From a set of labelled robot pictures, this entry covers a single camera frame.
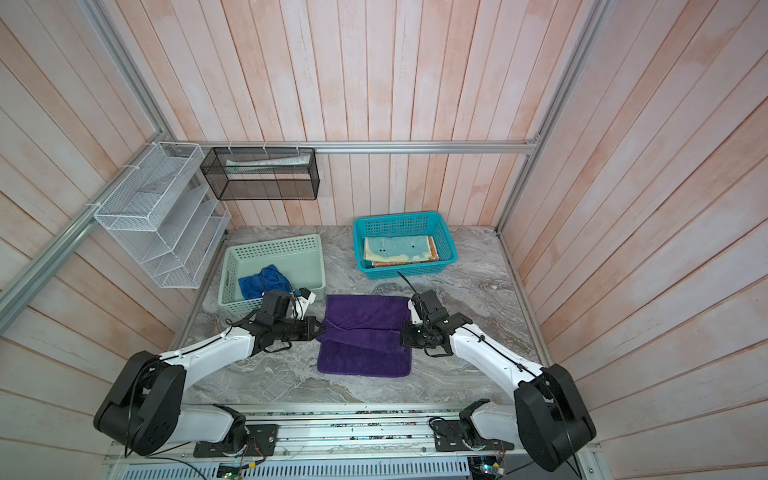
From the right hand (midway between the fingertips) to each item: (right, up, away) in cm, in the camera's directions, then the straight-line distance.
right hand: (401, 336), depth 86 cm
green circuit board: (+20, -28, -16) cm, 38 cm away
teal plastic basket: (+12, +36, +28) cm, 48 cm away
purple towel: (-11, 0, 0) cm, 11 cm away
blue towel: (-45, +16, +15) cm, 50 cm away
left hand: (-23, +1, 0) cm, 23 cm away
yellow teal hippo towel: (0, +27, +25) cm, 36 cm away
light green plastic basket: (-36, +23, +24) cm, 49 cm away
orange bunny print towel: (+13, +24, +21) cm, 34 cm away
